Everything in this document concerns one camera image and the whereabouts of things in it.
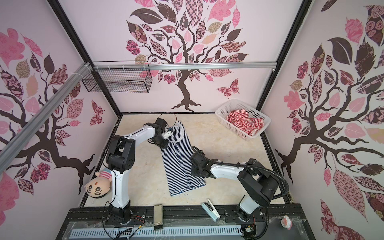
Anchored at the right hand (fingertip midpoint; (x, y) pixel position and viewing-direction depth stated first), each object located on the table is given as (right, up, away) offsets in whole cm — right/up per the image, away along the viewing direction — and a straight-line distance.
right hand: (193, 169), depth 89 cm
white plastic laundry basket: (+24, +39, +25) cm, 52 cm away
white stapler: (+9, -16, -15) cm, 23 cm away
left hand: (-21, +13, +11) cm, 27 cm away
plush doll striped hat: (-50, -5, -14) cm, 52 cm away
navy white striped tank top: (-9, +1, 0) cm, 9 cm away
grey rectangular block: (-17, -18, -18) cm, 31 cm away
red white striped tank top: (+42, +27, +18) cm, 53 cm away
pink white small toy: (+44, -18, -22) cm, 52 cm away
